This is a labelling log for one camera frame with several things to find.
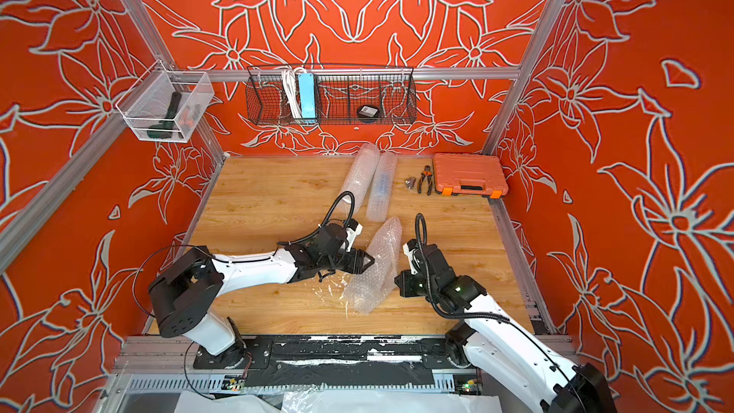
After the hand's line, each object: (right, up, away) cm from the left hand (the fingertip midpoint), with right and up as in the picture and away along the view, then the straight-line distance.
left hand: (370, 258), depth 83 cm
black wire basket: (-14, +54, +17) cm, 59 cm away
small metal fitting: (+16, +23, +26) cm, 38 cm away
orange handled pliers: (+24, +26, +30) cm, 47 cm away
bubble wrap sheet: (+4, +4, +2) cm, 6 cm away
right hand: (+6, -5, -4) cm, 9 cm away
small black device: (-1, +47, +12) cm, 49 cm away
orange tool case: (+40, +26, +26) cm, 54 cm away
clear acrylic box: (-67, +48, +8) cm, 83 cm away
